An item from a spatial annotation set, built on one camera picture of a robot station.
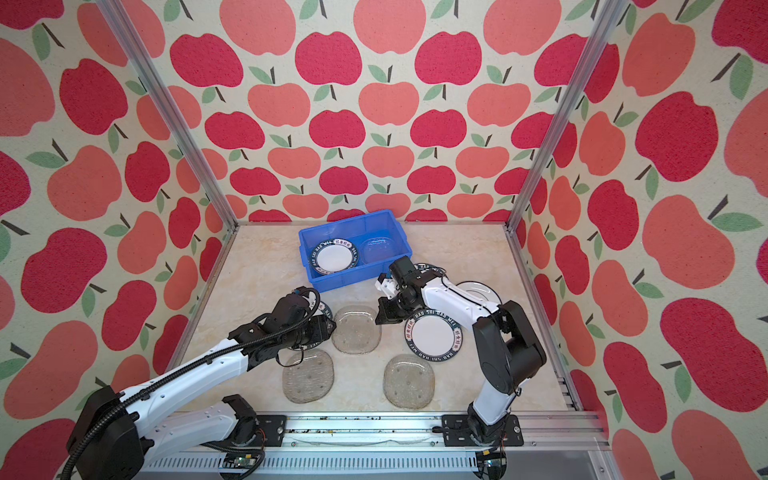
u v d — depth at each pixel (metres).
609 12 0.69
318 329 0.72
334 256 1.09
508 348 0.45
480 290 0.98
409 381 0.82
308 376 0.84
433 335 0.91
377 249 1.13
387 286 0.84
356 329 0.84
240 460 0.72
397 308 0.75
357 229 1.15
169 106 0.87
